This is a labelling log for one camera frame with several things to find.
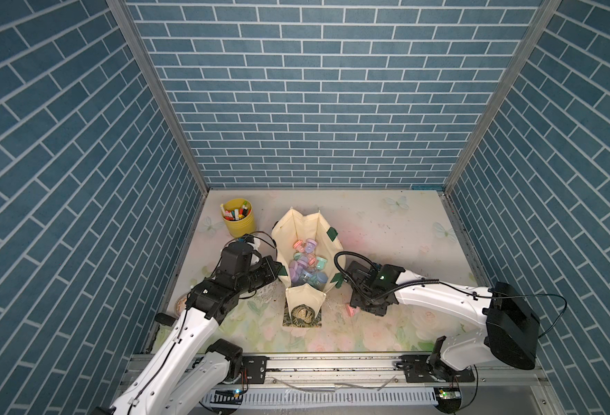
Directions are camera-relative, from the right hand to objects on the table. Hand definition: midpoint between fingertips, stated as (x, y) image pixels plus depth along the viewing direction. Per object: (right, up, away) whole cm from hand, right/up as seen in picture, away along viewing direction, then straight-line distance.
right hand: (357, 306), depth 82 cm
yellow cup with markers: (-42, +29, +12) cm, 52 cm away
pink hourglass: (-20, +18, +13) cm, 30 cm away
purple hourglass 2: (-20, +11, +5) cm, 23 cm away
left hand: (-21, +15, -8) cm, 27 cm away
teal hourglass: (-12, +13, +7) cm, 19 cm away
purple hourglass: (-16, +18, +12) cm, 27 cm away
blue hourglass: (-12, +9, -1) cm, 15 cm away
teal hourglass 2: (-21, +14, +13) cm, 28 cm away
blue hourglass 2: (-17, +9, +3) cm, 19 cm away
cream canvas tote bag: (-17, +2, -3) cm, 17 cm away
